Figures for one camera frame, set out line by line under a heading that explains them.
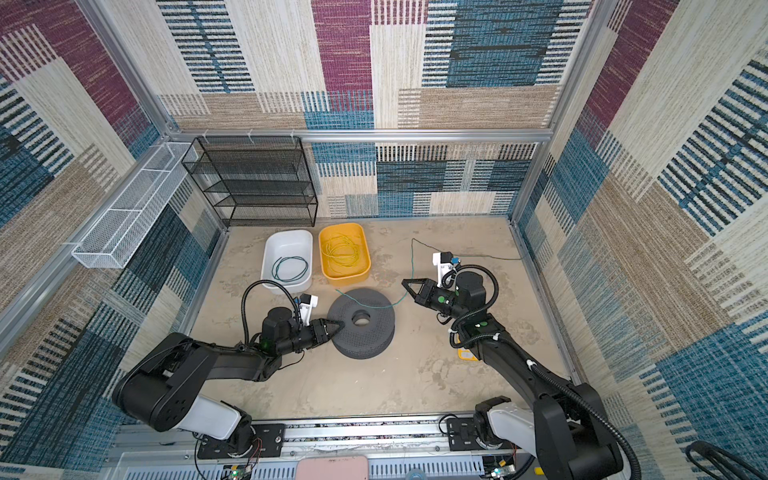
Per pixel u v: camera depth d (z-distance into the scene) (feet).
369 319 2.93
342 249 3.64
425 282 2.43
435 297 2.33
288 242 3.59
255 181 3.58
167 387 1.48
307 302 2.72
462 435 2.39
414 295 2.47
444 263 2.44
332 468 2.35
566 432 1.32
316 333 2.55
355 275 3.26
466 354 2.80
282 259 3.55
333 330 2.77
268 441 2.40
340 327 2.79
